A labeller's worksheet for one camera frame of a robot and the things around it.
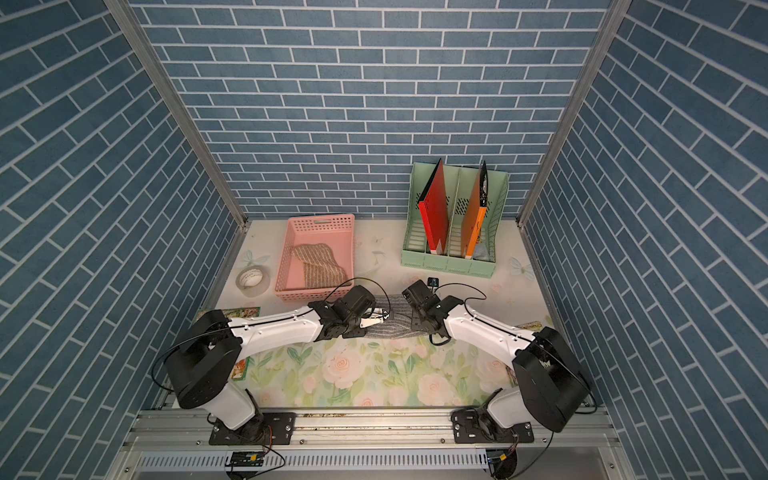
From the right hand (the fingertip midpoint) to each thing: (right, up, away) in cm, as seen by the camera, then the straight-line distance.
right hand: (424, 320), depth 88 cm
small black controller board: (-45, -30, -16) cm, 56 cm away
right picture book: (+24, -12, -5) cm, 27 cm away
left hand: (-17, +2, +1) cm, 17 cm away
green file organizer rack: (+14, +45, +17) cm, 50 cm away
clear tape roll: (-58, +10, +13) cm, 60 cm away
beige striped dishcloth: (-35, +15, +15) cm, 41 cm away
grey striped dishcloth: (-8, -1, 0) cm, 8 cm away
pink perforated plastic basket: (-31, +28, +28) cm, 50 cm away
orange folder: (+14, +29, -2) cm, 32 cm away
